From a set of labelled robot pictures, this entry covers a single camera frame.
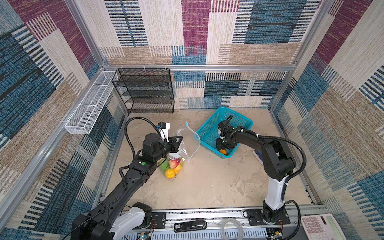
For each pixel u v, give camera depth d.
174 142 0.66
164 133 0.67
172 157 0.82
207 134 1.04
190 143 1.00
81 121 0.70
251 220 0.73
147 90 1.10
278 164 0.51
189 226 0.71
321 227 0.70
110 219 0.47
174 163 0.83
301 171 0.49
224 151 0.92
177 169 0.85
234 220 0.70
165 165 0.83
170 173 0.84
